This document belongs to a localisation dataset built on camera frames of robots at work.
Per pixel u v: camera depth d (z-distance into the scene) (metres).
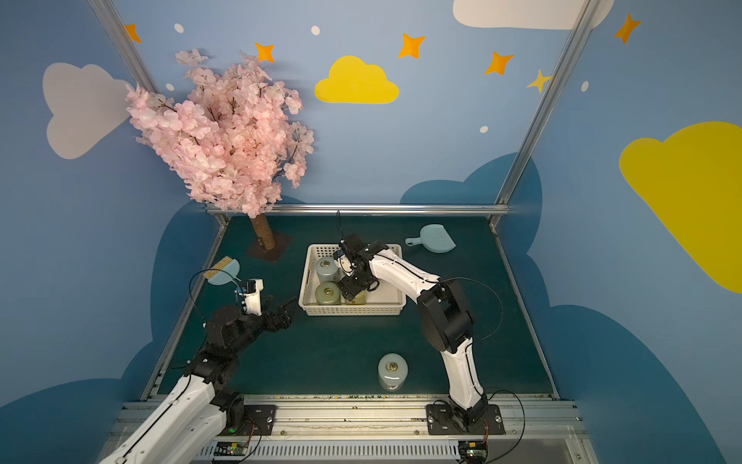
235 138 0.72
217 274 1.07
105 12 0.68
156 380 0.83
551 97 0.84
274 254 1.10
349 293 0.82
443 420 0.75
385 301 0.98
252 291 0.70
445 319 0.52
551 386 0.83
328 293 0.89
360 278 0.80
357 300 0.87
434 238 1.16
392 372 0.75
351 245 0.75
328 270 0.96
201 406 0.55
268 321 0.71
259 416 0.75
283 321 0.72
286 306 0.73
